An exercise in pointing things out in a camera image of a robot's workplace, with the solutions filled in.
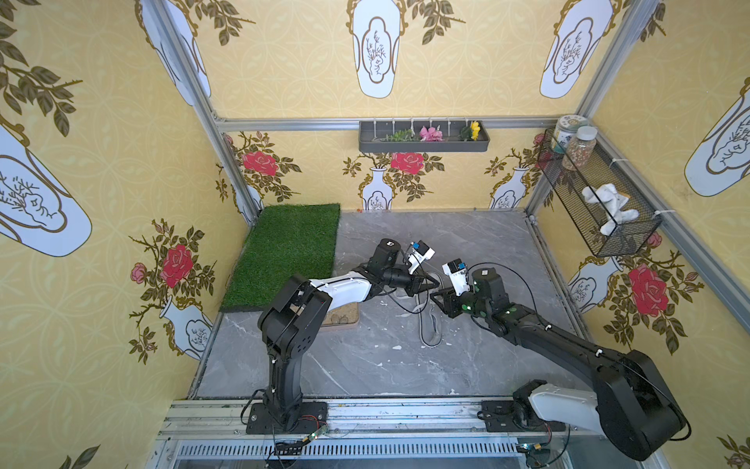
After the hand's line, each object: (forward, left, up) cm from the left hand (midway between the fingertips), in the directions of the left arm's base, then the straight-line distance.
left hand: (430, 279), depth 87 cm
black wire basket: (+2, -52, +16) cm, 54 cm away
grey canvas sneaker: (-9, 0, -8) cm, 11 cm away
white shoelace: (-6, +3, -9) cm, 11 cm away
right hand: (-3, -3, -1) cm, 4 cm away
